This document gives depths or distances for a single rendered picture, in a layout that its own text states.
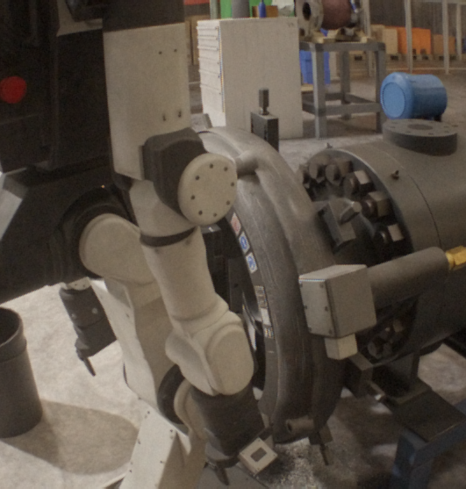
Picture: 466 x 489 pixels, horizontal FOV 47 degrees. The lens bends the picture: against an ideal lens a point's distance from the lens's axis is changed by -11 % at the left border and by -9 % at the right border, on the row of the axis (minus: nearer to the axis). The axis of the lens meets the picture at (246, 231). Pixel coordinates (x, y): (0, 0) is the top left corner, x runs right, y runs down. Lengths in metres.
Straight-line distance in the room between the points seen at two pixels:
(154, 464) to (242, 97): 4.25
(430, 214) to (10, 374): 1.31
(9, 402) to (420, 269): 1.35
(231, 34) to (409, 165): 3.76
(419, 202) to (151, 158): 0.83
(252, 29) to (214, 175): 4.48
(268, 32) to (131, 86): 4.56
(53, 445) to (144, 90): 1.48
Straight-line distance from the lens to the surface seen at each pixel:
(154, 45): 0.58
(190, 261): 0.67
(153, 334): 0.95
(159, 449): 1.13
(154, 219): 0.64
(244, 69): 5.07
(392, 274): 1.01
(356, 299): 0.95
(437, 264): 1.07
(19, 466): 1.87
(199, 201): 0.62
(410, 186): 1.33
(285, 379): 1.09
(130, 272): 0.83
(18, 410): 1.93
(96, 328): 1.19
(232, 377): 0.75
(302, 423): 1.16
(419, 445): 1.45
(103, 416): 1.98
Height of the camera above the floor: 1.25
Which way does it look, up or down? 22 degrees down
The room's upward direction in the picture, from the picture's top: 3 degrees counter-clockwise
